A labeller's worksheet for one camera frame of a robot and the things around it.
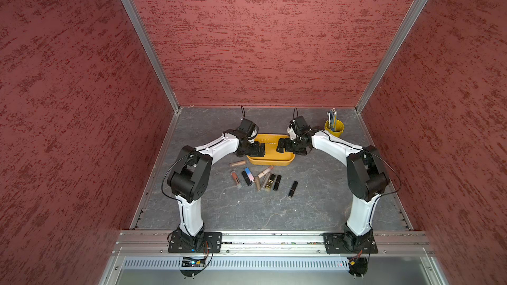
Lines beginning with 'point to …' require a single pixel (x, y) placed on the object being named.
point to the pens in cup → (333, 119)
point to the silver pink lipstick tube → (266, 179)
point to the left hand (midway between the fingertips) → (255, 155)
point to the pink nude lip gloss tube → (265, 171)
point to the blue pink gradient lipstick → (249, 174)
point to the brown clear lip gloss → (236, 177)
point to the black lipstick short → (277, 182)
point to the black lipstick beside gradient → (245, 177)
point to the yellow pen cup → (339, 130)
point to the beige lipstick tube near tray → (236, 163)
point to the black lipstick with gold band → (292, 189)
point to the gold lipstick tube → (257, 182)
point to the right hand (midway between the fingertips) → (285, 152)
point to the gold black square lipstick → (270, 182)
